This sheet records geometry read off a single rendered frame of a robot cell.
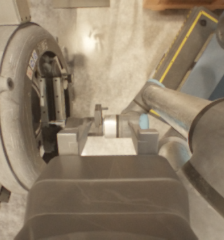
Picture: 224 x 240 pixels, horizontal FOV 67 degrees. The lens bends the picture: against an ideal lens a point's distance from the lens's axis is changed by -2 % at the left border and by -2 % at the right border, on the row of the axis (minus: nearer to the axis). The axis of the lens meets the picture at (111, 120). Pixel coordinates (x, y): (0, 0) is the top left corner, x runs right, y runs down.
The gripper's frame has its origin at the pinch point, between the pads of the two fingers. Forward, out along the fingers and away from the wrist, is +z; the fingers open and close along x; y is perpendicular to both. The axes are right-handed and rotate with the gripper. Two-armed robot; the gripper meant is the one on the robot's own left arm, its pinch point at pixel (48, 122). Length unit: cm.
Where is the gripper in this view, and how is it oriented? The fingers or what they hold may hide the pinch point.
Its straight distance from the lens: 68.1
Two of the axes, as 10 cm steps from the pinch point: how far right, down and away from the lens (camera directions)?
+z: -10.0, 0.1, 0.1
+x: 0.0, -6.4, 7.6
